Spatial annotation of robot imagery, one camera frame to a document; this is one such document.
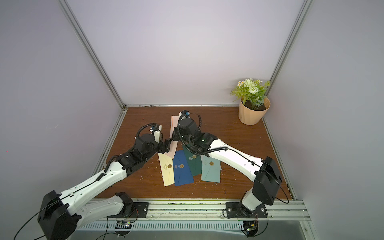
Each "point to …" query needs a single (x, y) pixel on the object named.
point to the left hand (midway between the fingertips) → (167, 137)
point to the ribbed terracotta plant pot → (248, 116)
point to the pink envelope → (173, 144)
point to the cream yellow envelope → (166, 164)
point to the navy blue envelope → (183, 174)
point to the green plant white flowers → (251, 91)
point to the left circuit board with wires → (123, 228)
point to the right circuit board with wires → (250, 228)
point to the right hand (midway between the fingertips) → (172, 124)
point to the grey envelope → (211, 167)
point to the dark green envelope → (194, 161)
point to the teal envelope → (212, 179)
